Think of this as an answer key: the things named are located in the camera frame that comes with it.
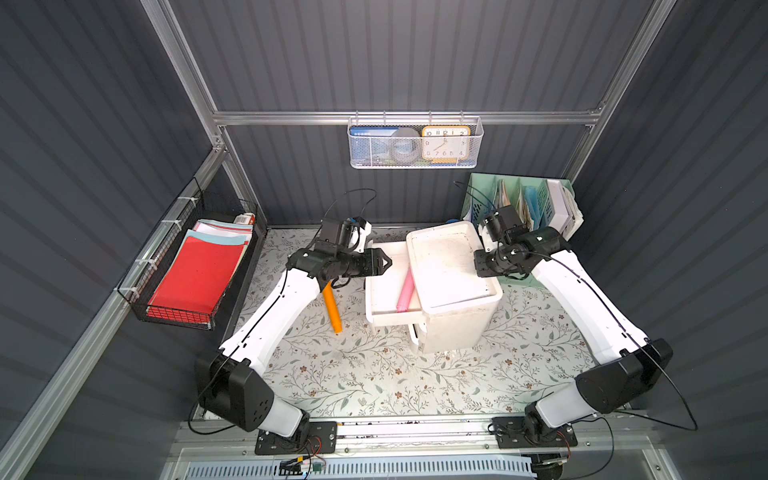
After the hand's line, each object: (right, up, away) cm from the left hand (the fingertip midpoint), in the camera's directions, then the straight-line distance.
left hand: (380, 261), depth 77 cm
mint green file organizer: (+37, +23, +27) cm, 52 cm away
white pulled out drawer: (0, -9, +4) cm, 10 cm away
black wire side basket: (-51, +13, +8) cm, 54 cm away
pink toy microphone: (+7, -9, +3) cm, 12 cm away
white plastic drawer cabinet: (+19, -11, -6) cm, 22 cm away
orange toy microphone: (-17, -14, +19) cm, 29 cm away
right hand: (+29, -1, +1) cm, 29 cm away
